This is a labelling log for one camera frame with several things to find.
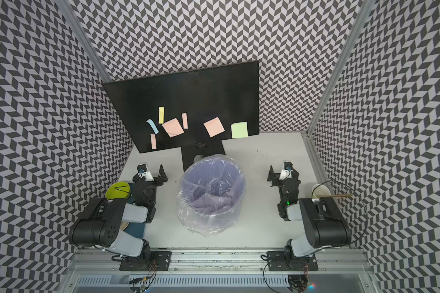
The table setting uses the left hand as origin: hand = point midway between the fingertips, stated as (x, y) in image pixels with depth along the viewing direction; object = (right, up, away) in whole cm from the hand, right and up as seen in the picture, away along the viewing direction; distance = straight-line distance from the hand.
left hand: (153, 168), depth 90 cm
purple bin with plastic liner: (+29, -10, -9) cm, 32 cm away
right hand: (+64, -1, +1) cm, 64 cm away
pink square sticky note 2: (+13, +19, -9) cm, 25 cm away
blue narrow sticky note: (+5, +19, -11) cm, 23 cm away
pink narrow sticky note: (+19, +23, -11) cm, 32 cm away
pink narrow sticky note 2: (+3, +13, -5) cm, 14 cm away
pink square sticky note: (+31, +20, -7) cm, 37 cm away
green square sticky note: (+43, +18, -5) cm, 47 cm away
